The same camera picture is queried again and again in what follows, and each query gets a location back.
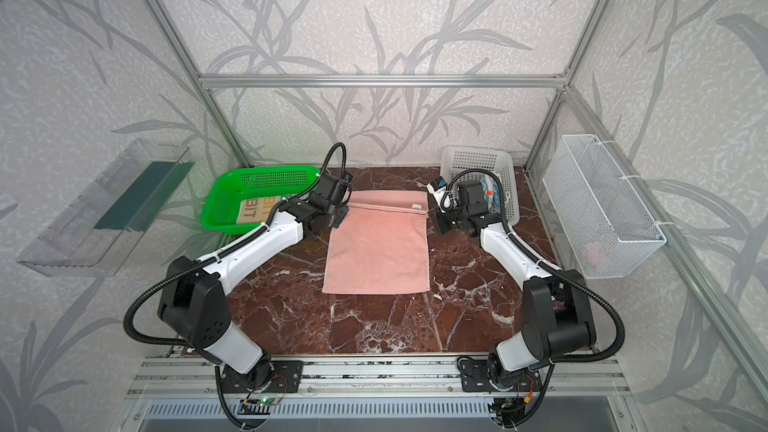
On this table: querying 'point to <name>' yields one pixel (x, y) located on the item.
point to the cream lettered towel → (255, 211)
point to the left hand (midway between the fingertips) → (334, 194)
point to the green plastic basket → (219, 209)
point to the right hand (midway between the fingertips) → (433, 203)
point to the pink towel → (381, 245)
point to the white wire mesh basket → (605, 232)
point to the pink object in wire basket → (594, 253)
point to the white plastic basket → (498, 160)
